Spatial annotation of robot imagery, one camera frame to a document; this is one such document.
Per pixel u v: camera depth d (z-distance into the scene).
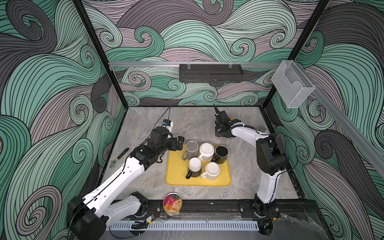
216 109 0.88
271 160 0.51
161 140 0.59
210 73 0.96
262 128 1.02
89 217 0.37
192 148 0.84
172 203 0.72
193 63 0.92
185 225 0.70
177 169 0.87
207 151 0.86
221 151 0.86
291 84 0.80
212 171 0.78
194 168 0.78
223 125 0.72
